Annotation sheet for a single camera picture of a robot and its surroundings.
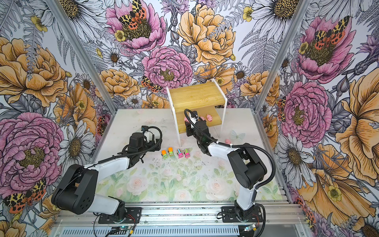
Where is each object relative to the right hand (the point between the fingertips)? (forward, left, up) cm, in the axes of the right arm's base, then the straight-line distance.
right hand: (188, 124), depth 92 cm
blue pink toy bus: (-13, +5, -14) cm, 20 cm away
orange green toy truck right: (-10, +12, -14) cm, 21 cm away
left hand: (-8, +21, -8) cm, 24 cm away
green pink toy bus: (-13, +1, -15) cm, 19 cm away
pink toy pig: (+3, -13, +2) cm, 14 cm away
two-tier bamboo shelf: (+3, -11, +17) cm, 20 cm away
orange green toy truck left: (-13, +16, -14) cm, 24 cm away
